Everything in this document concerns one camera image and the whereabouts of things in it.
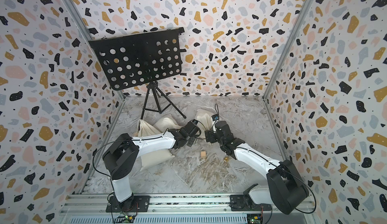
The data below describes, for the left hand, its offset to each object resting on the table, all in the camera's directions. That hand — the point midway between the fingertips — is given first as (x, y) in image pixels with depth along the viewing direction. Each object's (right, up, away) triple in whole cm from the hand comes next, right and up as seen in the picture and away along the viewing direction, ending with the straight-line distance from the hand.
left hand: (190, 135), depth 93 cm
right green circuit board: (+32, -36, -21) cm, 53 cm away
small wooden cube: (+8, -11, -3) cm, 14 cm away
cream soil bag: (+8, +11, +3) cm, 15 cm away
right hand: (+13, +4, -5) cm, 15 cm away
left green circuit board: (-29, -36, -22) cm, 51 cm away
